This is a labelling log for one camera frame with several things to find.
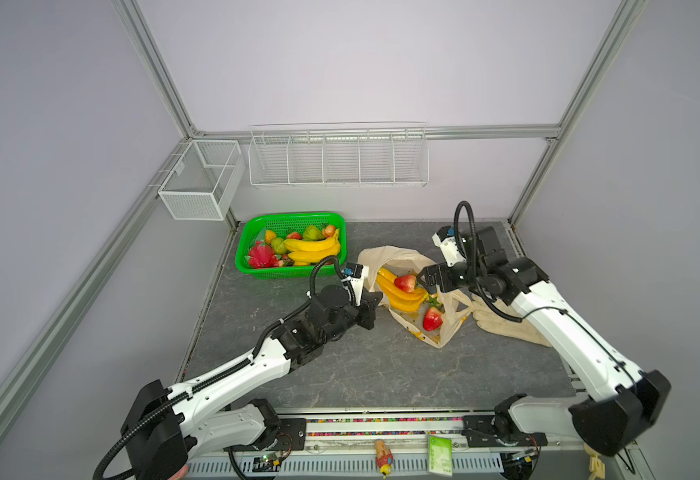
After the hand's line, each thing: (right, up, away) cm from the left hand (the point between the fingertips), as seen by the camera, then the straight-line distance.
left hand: (383, 300), depth 72 cm
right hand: (+14, +6, +4) cm, 15 cm away
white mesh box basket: (-59, +36, +29) cm, 75 cm away
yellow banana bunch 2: (+7, -4, +24) cm, 25 cm away
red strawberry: (+16, -9, +18) cm, 26 cm away
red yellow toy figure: (0, -36, -4) cm, 36 cm away
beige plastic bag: (+23, -5, +17) cm, 29 cm away
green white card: (+13, -36, -3) cm, 39 cm away
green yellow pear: (-35, +14, +34) cm, 50 cm away
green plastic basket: (-31, +23, +39) cm, 55 cm away
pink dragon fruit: (-39, +10, +27) cm, 48 cm away
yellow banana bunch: (-25, +12, +29) cm, 39 cm away
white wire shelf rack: (-16, +44, +28) cm, 55 cm away
